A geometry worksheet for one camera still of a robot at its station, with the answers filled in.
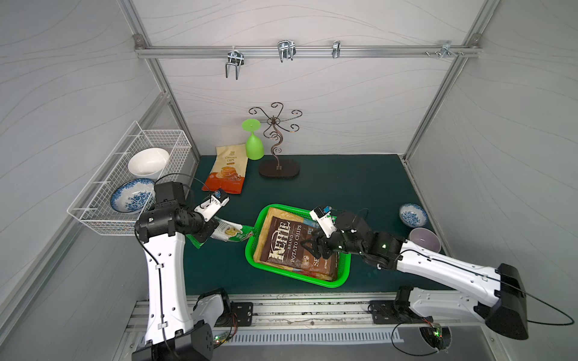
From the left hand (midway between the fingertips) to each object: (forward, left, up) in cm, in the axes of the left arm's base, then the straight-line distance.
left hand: (208, 220), depth 70 cm
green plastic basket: (-7, -45, -16) cm, 48 cm away
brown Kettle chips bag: (-2, -23, -14) cm, 27 cm away
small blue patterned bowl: (+17, -79, -24) cm, 85 cm away
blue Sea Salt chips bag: (+5, -16, -14) cm, 21 cm away
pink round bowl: (+6, -80, -22) cm, 83 cm away
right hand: (-3, -31, -5) cm, 32 cm away
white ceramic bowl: (+15, +20, +11) cm, 27 cm away
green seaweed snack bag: (0, -5, -7) cm, 8 cm away
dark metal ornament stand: (+43, -17, -23) cm, 52 cm away
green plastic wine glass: (+36, -9, -2) cm, 37 cm away
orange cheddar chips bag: (+40, +7, -22) cm, 46 cm away
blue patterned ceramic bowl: (+3, +20, +9) cm, 22 cm away
